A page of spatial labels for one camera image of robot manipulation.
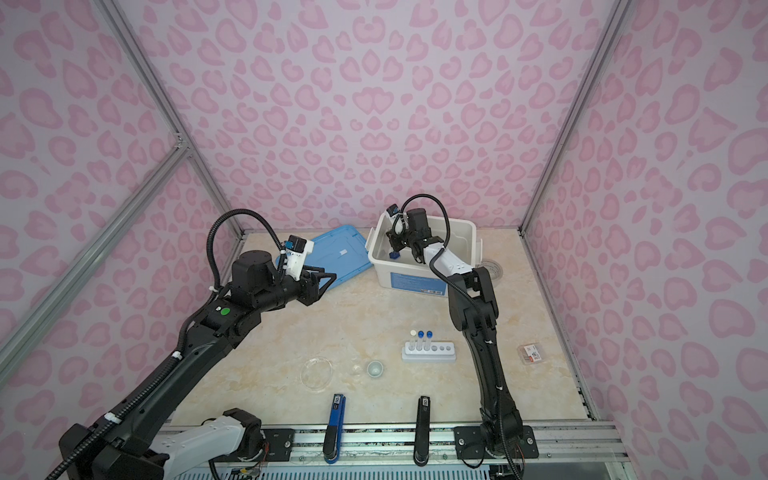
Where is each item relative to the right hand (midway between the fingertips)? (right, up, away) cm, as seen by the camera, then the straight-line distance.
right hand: (394, 227), depth 105 cm
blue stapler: (-15, -53, -31) cm, 63 cm away
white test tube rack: (+10, -37, -21) cm, 43 cm away
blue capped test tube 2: (+9, -33, -26) cm, 43 cm away
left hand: (-15, -13, -33) cm, 39 cm away
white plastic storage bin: (+4, -16, -12) cm, 20 cm away
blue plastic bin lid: (-19, -8, +8) cm, 23 cm away
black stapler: (+6, -55, -37) cm, 66 cm away
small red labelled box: (+39, -38, -19) cm, 58 cm away
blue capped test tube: (+7, -33, -25) cm, 42 cm away
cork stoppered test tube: (+5, -34, -23) cm, 41 cm away
